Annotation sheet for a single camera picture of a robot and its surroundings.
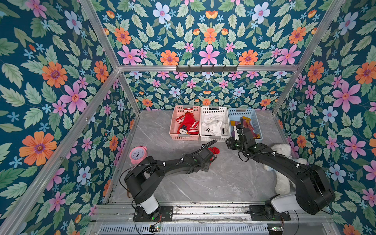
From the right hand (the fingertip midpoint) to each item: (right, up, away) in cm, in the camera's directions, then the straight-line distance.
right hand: (230, 138), depth 89 cm
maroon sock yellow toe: (+15, +12, +17) cm, 25 cm away
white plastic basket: (-5, +20, +26) cm, 33 cm away
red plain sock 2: (-27, +14, +22) cm, 37 cm away
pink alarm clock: (-59, -11, +5) cm, 60 cm away
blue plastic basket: (+9, +17, +26) cm, 33 cm away
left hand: (-14, -16, 0) cm, 21 cm away
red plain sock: (-9, -9, +9) cm, 15 cm away
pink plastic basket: (-36, +15, +26) cm, 47 cm away
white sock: (-9, +8, +14) cm, 18 cm away
